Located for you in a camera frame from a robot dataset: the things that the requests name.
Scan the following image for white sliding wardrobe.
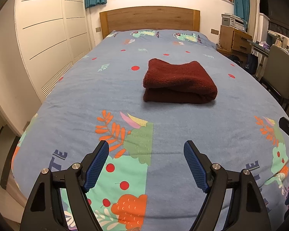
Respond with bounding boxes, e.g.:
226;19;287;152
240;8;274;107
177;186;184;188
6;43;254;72
15;0;92;101

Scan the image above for blue patterned bed cover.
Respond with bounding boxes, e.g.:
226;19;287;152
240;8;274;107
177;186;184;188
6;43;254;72
12;30;289;230

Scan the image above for black backpack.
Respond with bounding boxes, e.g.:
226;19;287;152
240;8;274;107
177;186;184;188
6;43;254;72
244;54;258;75

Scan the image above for wall socket plate right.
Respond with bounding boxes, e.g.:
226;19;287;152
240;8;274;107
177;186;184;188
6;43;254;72
211;29;219;35

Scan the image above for wooden drawer cabinet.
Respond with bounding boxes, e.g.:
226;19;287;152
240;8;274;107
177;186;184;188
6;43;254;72
217;25;252;66

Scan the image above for wooden headboard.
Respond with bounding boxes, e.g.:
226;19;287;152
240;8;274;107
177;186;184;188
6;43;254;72
100;6;200;38

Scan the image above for dark red knit sweater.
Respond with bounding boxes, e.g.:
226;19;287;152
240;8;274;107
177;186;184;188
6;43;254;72
143;59;217;104

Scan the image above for grey padded chair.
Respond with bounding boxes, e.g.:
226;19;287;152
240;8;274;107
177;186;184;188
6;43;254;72
260;45;289;111

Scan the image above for cluttered desk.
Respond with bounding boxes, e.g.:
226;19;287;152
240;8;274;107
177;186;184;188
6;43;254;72
248;30;289;76

